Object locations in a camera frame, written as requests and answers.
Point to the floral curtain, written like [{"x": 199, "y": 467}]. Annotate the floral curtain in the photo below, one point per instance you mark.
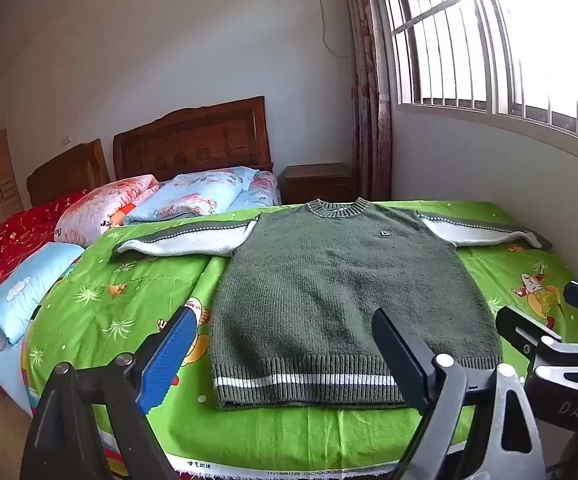
[{"x": 369, "y": 110}]

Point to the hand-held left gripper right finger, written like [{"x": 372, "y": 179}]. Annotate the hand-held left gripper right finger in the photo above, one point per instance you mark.
[{"x": 403, "y": 360}]

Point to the light blue blanket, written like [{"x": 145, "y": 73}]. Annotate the light blue blanket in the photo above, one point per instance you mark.
[{"x": 4, "y": 370}]

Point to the blue floral quilt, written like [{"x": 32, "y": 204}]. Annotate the blue floral quilt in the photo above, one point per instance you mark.
[{"x": 194, "y": 195}]

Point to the red printed bedsheet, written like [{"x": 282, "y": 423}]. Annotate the red printed bedsheet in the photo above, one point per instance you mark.
[{"x": 14, "y": 240}]

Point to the small wooden headboard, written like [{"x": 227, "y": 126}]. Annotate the small wooden headboard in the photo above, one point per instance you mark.
[{"x": 69, "y": 170}]

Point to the light blue pillow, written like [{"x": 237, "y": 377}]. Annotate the light blue pillow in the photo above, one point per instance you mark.
[{"x": 29, "y": 285}]

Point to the large wooden headboard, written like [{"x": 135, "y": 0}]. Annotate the large wooden headboard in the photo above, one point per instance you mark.
[{"x": 194, "y": 140}]

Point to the pale floral bedsheet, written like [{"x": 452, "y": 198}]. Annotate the pale floral bedsheet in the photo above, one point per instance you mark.
[{"x": 266, "y": 190}]

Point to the pink floral quilt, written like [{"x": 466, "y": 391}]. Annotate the pink floral quilt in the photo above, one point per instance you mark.
[{"x": 99, "y": 205}]

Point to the green knit sweater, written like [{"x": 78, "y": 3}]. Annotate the green knit sweater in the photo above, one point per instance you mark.
[{"x": 339, "y": 285}]

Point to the wooden nightstand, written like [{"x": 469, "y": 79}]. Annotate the wooden nightstand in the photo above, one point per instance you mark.
[{"x": 319, "y": 182}]

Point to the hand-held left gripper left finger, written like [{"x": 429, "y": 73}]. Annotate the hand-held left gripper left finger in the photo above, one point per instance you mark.
[{"x": 166, "y": 360}]

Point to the barred window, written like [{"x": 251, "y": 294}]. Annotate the barred window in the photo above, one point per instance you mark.
[{"x": 444, "y": 50}]

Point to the green cartoon bedsheet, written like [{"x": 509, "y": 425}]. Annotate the green cartoon bedsheet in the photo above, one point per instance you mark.
[{"x": 119, "y": 300}]

